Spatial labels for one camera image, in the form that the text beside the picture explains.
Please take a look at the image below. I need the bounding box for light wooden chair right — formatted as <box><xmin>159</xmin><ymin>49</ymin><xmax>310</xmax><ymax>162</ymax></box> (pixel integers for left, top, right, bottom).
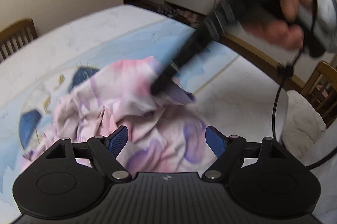
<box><xmin>300</xmin><ymin>61</ymin><xmax>337</xmax><ymax>127</ymax></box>

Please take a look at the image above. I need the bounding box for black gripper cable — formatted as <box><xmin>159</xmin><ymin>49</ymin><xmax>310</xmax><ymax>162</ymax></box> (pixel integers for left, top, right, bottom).
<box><xmin>272</xmin><ymin>0</ymin><xmax>321</xmax><ymax>171</ymax></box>

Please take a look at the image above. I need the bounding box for person's right hand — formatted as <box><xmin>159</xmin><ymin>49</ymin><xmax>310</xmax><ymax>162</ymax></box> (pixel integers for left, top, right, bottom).
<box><xmin>241</xmin><ymin>0</ymin><xmax>312</xmax><ymax>51</ymax></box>

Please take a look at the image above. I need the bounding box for white cushion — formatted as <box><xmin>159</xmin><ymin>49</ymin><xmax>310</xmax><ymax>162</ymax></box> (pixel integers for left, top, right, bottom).
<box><xmin>281</xmin><ymin>90</ymin><xmax>326</xmax><ymax>161</ymax></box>

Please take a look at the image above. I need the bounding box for pink purple tie-dye shirt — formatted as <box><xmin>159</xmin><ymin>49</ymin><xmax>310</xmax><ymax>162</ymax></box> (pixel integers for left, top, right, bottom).
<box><xmin>22</xmin><ymin>57</ymin><xmax>216</xmax><ymax>174</ymax></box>

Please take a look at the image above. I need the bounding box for wooden slatted chair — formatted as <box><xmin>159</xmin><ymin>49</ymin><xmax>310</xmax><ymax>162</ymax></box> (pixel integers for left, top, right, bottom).
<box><xmin>0</xmin><ymin>18</ymin><xmax>38</xmax><ymax>62</ymax></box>

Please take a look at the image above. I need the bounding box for blue patterned table mat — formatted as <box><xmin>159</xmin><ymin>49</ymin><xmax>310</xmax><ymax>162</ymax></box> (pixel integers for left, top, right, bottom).
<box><xmin>1</xmin><ymin>18</ymin><xmax>237</xmax><ymax>223</ymax></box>

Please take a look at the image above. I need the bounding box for grey sleeve forearm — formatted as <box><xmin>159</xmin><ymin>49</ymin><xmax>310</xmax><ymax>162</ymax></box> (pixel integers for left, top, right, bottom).
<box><xmin>314</xmin><ymin>0</ymin><xmax>336</xmax><ymax>54</ymax></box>

